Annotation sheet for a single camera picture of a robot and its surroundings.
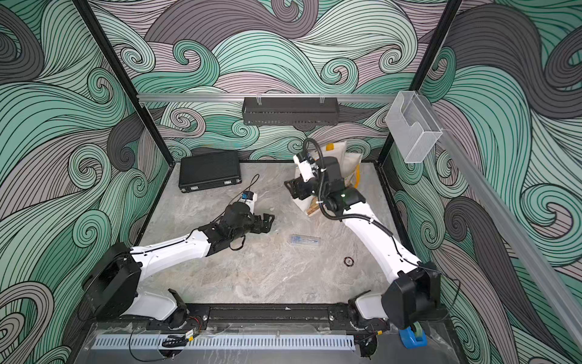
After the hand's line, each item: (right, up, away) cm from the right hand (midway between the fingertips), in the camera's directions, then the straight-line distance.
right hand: (290, 180), depth 76 cm
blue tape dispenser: (+37, -47, -11) cm, 60 cm away
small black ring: (+23, -31, +9) cm, 40 cm away
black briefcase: (-41, +5, +35) cm, 54 cm away
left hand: (-10, -12, +7) cm, 17 cm away
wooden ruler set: (+11, -12, +24) cm, 29 cm away
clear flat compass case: (+6, -24, +14) cm, 28 cm away
